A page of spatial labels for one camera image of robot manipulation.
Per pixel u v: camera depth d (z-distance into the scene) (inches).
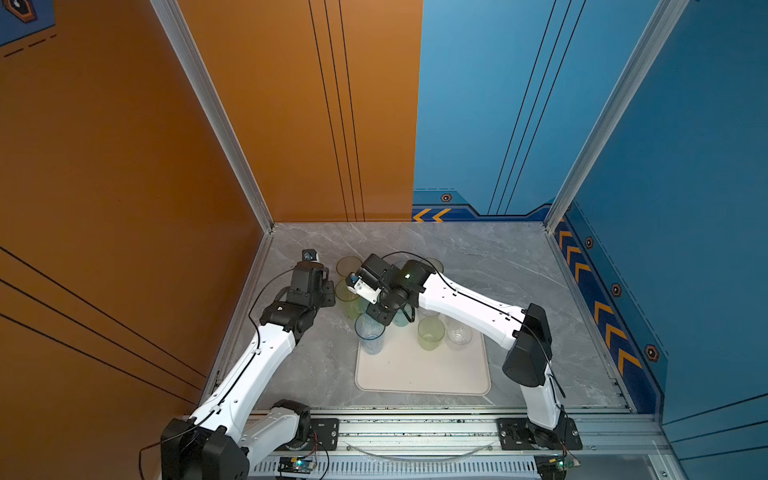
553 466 27.7
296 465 27.8
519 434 28.6
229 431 15.5
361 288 28.0
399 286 21.7
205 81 31.9
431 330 36.5
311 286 23.7
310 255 27.6
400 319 27.4
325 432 29.3
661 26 28.1
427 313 21.7
